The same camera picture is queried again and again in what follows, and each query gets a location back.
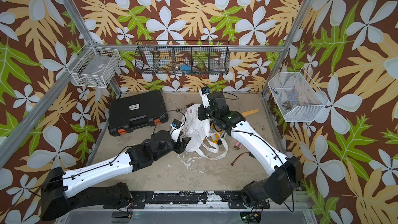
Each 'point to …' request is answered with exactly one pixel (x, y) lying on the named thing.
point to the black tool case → (133, 111)
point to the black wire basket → (183, 57)
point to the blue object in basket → (185, 69)
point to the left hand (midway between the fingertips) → (187, 133)
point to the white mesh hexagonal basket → (298, 97)
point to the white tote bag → (203, 141)
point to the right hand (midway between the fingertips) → (198, 106)
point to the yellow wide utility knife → (217, 139)
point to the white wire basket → (96, 67)
